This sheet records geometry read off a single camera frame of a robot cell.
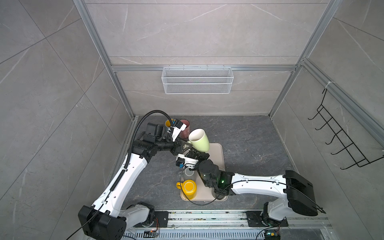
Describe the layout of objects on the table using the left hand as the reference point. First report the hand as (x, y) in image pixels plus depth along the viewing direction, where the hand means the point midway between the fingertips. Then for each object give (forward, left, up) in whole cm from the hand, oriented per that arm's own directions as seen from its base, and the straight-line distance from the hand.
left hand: (188, 141), depth 70 cm
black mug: (-19, -15, -22) cm, 33 cm away
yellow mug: (-16, 0, -19) cm, 25 cm away
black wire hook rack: (-3, -71, +5) cm, 71 cm away
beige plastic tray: (+9, -19, -29) cm, 35 cm away
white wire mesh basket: (+49, -7, +1) cm, 50 cm away
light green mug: (-3, -5, +5) cm, 8 cm away
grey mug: (-8, 0, -18) cm, 20 cm away
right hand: (-1, -2, -3) cm, 4 cm away
